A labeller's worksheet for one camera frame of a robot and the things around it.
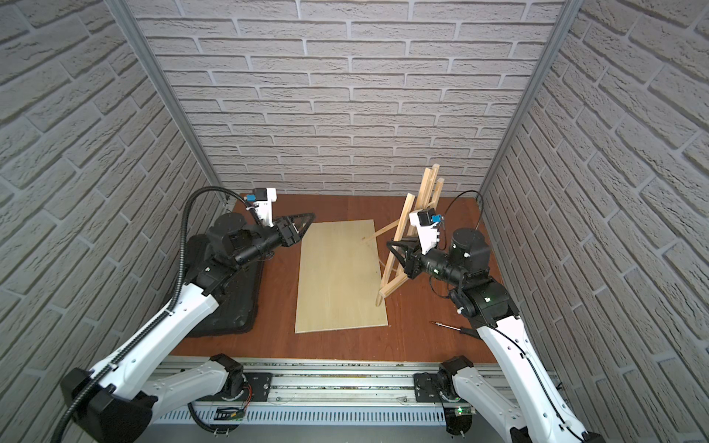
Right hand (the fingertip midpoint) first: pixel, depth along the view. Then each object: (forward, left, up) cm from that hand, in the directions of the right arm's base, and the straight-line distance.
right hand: (394, 243), depth 64 cm
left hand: (+8, +19, +4) cm, 21 cm away
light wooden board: (+10, +16, -34) cm, 39 cm away
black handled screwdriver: (-11, -24, -33) cm, 42 cm away
